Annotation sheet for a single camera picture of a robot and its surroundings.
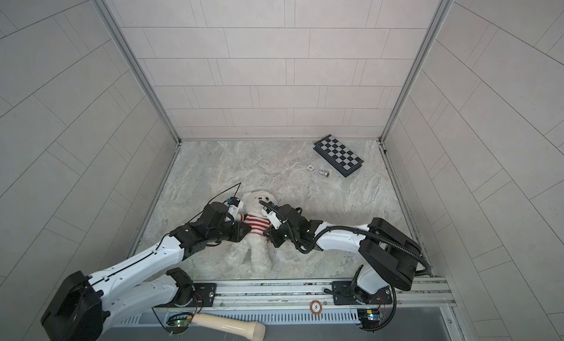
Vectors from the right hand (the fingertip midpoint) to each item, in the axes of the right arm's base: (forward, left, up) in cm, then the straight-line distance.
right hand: (264, 237), depth 80 cm
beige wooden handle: (-27, +2, 0) cm, 27 cm away
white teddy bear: (-6, +3, 0) cm, 7 cm away
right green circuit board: (-26, -33, -6) cm, 42 cm away
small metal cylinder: (+29, -27, -2) cm, 40 cm away
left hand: (+2, +3, +3) cm, 5 cm away
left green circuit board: (-24, +26, -2) cm, 35 cm away
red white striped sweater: (+3, +2, +3) cm, 5 cm away
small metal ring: (+34, -21, -3) cm, 40 cm away
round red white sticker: (-22, -16, -4) cm, 28 cm away
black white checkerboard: (+37, -34, 0) cm, 51 cm away
